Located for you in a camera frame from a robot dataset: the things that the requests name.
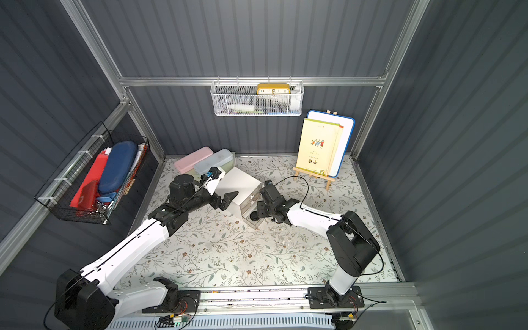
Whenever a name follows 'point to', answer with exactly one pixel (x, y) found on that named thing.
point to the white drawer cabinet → (245, 204)
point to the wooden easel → (328, 179)
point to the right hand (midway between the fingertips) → (266, 204)
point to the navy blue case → (117, 167)
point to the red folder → (93, 172)
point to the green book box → (226, 166)
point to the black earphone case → (254, 216)
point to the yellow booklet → (319, 146)
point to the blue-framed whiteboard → (347, 122)
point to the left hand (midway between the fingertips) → (228, 184)
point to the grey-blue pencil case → (218, 159)
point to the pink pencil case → (188, 163)
